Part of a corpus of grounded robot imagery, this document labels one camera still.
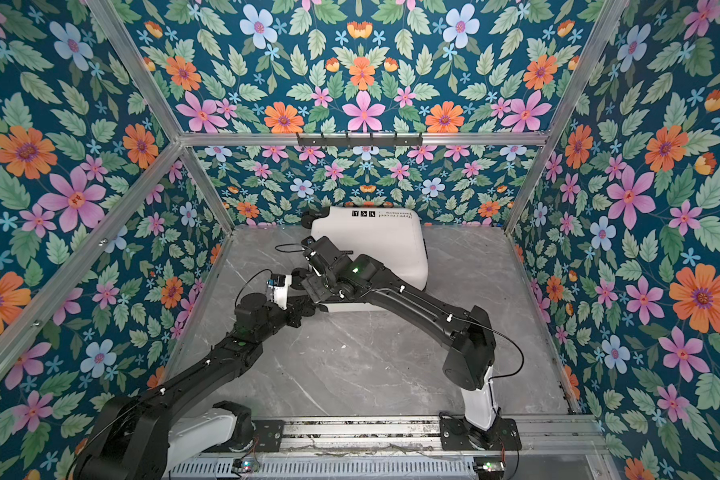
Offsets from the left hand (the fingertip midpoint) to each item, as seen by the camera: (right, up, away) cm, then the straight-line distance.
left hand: (311, 291), depth 82 cm
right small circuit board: (+46, -41, -12) cm, 62 cm away
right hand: (+4, +5, -4) cm, 8 cm away
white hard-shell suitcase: (+25, +15, +5) cm, 29 cm away
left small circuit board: (-13, -40, -12) cm, 44 cm away
